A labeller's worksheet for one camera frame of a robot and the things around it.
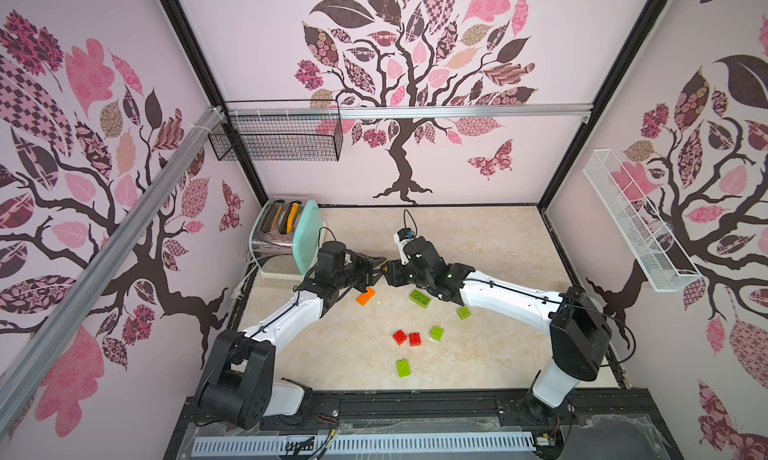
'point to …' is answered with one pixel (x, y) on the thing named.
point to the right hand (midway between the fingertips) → (387, 269)
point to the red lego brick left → (399, 337)
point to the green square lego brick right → (463, 312)
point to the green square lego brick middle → (437, 333)
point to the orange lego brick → (364, 298)
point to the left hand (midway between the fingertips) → (387, 265)
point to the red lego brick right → (415, 339)
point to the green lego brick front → (404, 368)
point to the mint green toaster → (288, 225)
